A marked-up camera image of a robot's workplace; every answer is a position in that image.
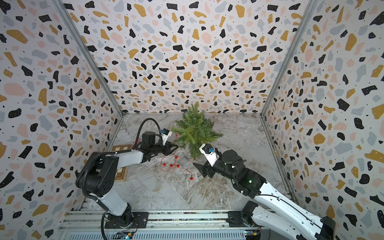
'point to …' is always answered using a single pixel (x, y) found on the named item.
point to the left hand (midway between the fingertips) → (177, 145)
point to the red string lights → (169, 161)
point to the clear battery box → (183, 159)
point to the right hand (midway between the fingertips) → (200, 157)
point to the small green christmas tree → (194, 130)
